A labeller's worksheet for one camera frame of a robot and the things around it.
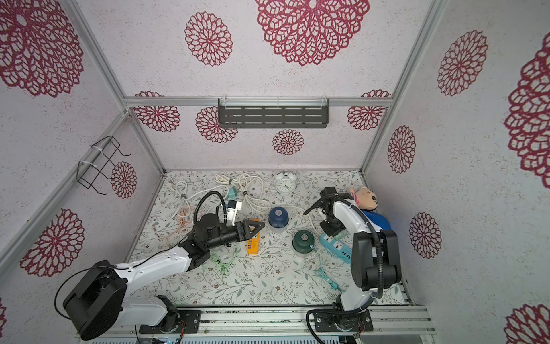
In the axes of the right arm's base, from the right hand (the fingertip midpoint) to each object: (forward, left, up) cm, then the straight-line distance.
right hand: (337, 227), depth 89 cm
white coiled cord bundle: (+28, +50, -5) cm, 57 cm away
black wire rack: (+3, +90, +29) cm, 94 cm away
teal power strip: (-6, 0, -5) cm, 8 cm away
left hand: (-8, +30, +13) cm, 34 cm away
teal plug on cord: (+21, +48, -3) cm, 53 cm away
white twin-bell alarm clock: (+25, +22, +1) cm, 33 cm away
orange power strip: (-6, +35, -4) cm, 36 cm away
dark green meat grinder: (-8, +16, +2) cm, 18 cm away
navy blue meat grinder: (+3, +25, +3) cm, 25 cm away
